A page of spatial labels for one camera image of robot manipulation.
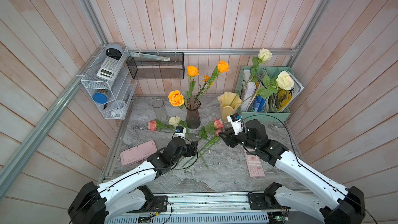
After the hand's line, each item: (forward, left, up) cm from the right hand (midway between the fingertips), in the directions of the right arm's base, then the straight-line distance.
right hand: (222, 130), depth 76 cm
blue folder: (+24, -26, -6) cm, 36 cm away
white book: (+27, -18, +3) cm, 32 cm away
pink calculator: (-10, -19, -19) cm, 29 cm away
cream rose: (+17, +28, -16) cm, 37 cm away
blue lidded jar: (+11, +62, +12) cm, 64 cm away
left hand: (-3, +16, -9) cm, 19 cm away
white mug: (+12, +56, +3) cm, 58 cm away
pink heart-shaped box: (-6, +47, -18) cm, 50 cm away
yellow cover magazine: (+31, -45, -8) cm, 55 cm away
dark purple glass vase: (+15, +16, -9) cm, 23 cm away
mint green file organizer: (+27, -37, -18) cm, 50 cm away
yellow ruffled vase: (+24, -7, -5) cm, 25 cm away
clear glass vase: (+17, +36, -9) cm, 41 cm away
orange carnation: (+26, +8, +12) cm, 30 cm away
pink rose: (+13, +42, -16) cm, 47 cm away
